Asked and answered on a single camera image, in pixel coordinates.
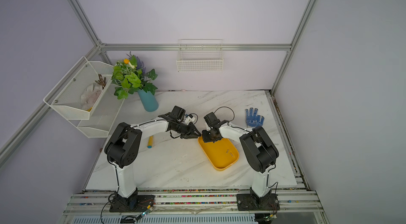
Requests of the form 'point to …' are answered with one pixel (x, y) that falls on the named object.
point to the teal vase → (148, 100)
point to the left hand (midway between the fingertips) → (200, 135)
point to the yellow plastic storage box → (222, 155)
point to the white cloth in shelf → (90, 95)
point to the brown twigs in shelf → (101, 81)
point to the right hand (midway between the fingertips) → (206, 140)
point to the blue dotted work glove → (254, 120)
